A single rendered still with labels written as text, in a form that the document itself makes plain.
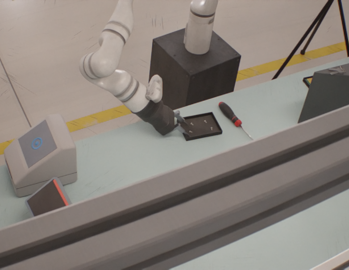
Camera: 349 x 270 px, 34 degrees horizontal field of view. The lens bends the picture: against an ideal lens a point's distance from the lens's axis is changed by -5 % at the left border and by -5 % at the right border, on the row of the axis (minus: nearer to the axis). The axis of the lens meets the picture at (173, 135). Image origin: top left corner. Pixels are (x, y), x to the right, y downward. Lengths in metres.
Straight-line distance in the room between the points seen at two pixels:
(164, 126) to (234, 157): 1.25
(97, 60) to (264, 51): 2.31
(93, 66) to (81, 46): 2.08
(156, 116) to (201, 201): 1.26
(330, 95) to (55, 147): 0.80
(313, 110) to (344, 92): 0.11
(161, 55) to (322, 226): 0.98
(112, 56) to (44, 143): 0.27
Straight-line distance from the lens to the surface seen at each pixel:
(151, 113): 1.61
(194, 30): 2.16
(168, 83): 2.27
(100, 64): 1.49
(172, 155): 1.65
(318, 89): 1.74
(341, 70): 1.72
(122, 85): 1.55
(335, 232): 1.60
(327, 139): 0.44
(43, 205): 1.42
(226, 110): 1.77
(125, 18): 1.59
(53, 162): 1.48
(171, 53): 2.21
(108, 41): 1.53
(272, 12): 4.08
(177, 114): 1.69
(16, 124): 3.13
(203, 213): 0.36
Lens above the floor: 2.24
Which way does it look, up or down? 47 degrees down
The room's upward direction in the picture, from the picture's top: 8 degrees clockwise
